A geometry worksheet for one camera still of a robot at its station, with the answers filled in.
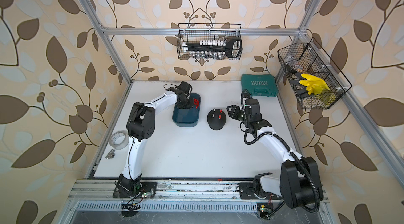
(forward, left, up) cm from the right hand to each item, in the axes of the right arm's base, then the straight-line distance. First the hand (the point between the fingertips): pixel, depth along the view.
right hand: (230, 108), depth 86 cm
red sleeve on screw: (-3, +6, -4) cm, 7 cm away
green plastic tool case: (+27, -26, -10) cm, 39 cm away
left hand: (+13, +24, -11) cm, 30 cm away
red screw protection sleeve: (+2, +8, -4) cm, 9 cm away
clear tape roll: (-9, +66, -15) cm, 68 cm away
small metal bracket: (-18, +66, -13) cm, 70 cm away
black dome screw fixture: (-2, +8, -7) cm, 11 cm away
